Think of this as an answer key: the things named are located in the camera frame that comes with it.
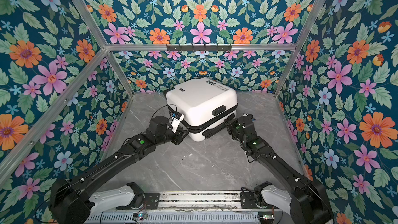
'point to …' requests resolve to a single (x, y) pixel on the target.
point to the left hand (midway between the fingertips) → (188, 128)
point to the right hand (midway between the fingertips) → (222, 118)
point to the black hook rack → (199, 48)
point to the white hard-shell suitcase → (204, 102)
